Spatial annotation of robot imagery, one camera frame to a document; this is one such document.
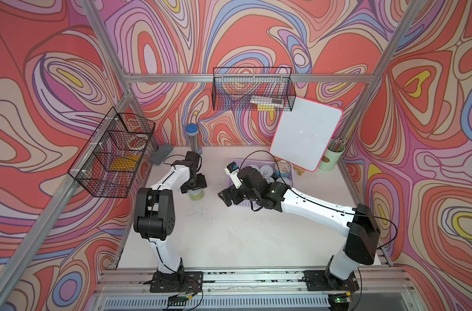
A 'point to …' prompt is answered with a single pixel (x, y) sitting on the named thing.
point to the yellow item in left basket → (128, 162)
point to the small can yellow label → (269, 179)
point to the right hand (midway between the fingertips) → (229, 193)
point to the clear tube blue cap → (192, 130)
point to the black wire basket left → (108, 165)
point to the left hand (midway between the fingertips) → (198, 186)
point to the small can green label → (196, 195)
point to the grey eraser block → (161, 153)
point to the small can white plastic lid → (287, 181)
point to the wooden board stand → (299, 171)
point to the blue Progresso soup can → (283, 169)
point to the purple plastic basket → (243, 163)
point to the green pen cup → (334, 151)
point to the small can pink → (254, 166)
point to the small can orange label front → (266, 171)
